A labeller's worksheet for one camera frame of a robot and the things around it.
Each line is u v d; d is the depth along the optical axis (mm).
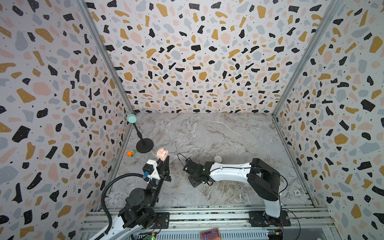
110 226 508
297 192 837
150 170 526
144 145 1008
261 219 744
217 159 951
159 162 642
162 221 732
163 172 598
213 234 690
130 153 948
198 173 670
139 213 542
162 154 641
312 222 756
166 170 632
